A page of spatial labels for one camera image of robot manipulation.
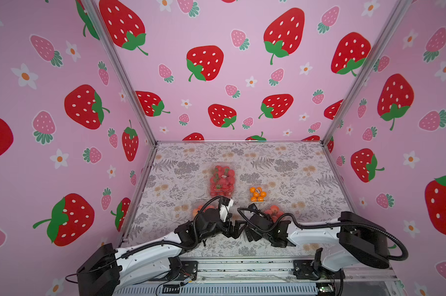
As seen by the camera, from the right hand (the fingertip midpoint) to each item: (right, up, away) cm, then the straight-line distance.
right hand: (249, 229), depth 85 cm
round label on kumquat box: (+5, +17, +10) cm, 20 cm away
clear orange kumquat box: (+6, +15, +10) cm, 18 cm away
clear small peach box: (+13, +7, +3) cm, 15 cm away
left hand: (-4, +8, -9) cm, 13 cm away
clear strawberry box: (-13, +22, +11) cm, 28 cm away
